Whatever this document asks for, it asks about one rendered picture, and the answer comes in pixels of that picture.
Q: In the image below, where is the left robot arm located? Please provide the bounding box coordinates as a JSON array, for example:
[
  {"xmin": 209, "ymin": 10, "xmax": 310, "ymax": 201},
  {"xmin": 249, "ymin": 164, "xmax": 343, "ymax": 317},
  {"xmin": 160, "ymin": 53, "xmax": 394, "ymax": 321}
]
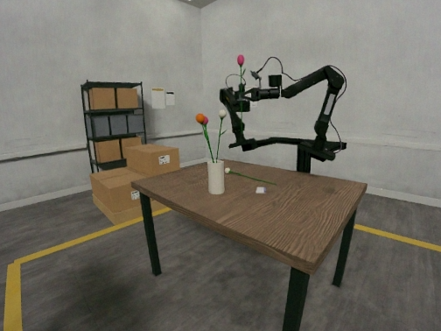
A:
[{"xmin": 268, "ymin": 66, "xmax": 345, "ymax": 158}]

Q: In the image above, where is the white flower with green stem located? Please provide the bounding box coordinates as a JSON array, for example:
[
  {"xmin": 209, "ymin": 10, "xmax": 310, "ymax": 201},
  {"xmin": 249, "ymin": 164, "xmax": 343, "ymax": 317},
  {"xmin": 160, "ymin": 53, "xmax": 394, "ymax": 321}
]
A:
[{"xmin": 219, "ymin": 109, "xmax": 227, "ymax": 138}]

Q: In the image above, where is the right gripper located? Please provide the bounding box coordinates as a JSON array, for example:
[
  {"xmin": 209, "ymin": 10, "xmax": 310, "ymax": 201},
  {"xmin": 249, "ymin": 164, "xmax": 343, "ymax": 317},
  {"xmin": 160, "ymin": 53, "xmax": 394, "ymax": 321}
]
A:
[{"xmin": 233, "ymin": 92, "xmax": 250, "ymax": 112}]

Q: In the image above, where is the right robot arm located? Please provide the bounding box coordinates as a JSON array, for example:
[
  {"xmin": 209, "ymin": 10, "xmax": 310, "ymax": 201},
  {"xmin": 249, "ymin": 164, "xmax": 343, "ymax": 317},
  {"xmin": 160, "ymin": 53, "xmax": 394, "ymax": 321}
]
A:
[{"xmin": 220, "ymin": 84, "xmax": 255, "ymax": 145}]

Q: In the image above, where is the white cylindrical vase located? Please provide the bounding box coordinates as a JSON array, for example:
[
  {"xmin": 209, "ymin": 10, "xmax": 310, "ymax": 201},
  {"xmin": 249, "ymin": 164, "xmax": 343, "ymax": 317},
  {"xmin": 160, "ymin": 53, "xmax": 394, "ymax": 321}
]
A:
[{"xmin": 207, "ymin": 160, "xmax": 225, "ymax": 194}]

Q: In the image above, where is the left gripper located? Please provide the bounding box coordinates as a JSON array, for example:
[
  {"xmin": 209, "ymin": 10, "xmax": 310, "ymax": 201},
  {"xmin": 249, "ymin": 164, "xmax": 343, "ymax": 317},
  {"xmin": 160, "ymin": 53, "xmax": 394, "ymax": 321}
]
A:
[{"xmin": 241, "ymin": 72, "xmax": 270, "ymax": 102}]

